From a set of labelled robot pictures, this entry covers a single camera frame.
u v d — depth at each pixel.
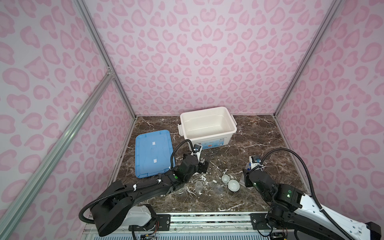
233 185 0.84
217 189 0.83
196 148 0.70
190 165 0.61
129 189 0.46
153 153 1.00
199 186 0.78
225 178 0.86
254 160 0.64
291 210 0.50
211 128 1.10
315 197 0.49
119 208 0.41
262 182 0.53
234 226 0.72
